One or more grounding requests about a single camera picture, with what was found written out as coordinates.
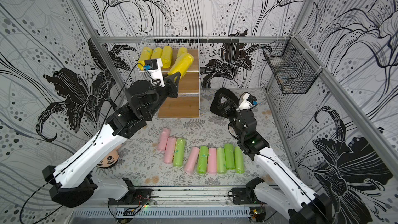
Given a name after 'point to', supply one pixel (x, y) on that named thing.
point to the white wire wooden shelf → (187, 104)
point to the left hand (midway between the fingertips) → (178, 77)
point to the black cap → (213, 108)
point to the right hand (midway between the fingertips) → (225, 98)
